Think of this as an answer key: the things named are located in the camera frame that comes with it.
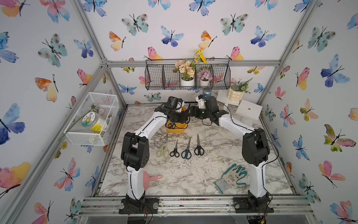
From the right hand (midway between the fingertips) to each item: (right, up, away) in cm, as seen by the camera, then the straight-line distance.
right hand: (188, 110), depth 91 cm
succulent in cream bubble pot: (+30, +12, -4) cm, 32 cm away
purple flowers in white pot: (+10, +21, -2) cm, 24 cm away
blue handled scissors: (-1, -29, +3) cm, 29 cm away
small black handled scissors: (-8, -28, +3) cm, 30 cm away
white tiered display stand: (+42, 0, +7) cm, 42 cm away
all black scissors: (-12, -10, +17) cm, 23 cm away
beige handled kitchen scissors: (-16, -27, +3) cm, 32 cm away
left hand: (0, -4, 0) cm, 4 cm away
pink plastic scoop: (-25, -41, -8) cm, 49 cm away
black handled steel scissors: (+7, -27, +3) cm, 28 cm away
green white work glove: (+24, -40, -8) cm, 48 cm away
